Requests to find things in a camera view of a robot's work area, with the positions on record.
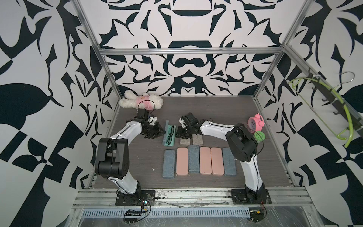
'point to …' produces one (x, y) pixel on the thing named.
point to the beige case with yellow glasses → (197, 139)
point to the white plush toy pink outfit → (146, 101)
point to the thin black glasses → (169, 141)
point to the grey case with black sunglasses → (185, 142)
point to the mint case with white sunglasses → (194, 159)
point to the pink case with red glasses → (182, 161)
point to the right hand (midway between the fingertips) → (174, 133)
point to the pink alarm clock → (255, 123)
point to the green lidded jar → (257, 137)
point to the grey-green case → (167, 130)
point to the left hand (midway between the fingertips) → (163, 130)
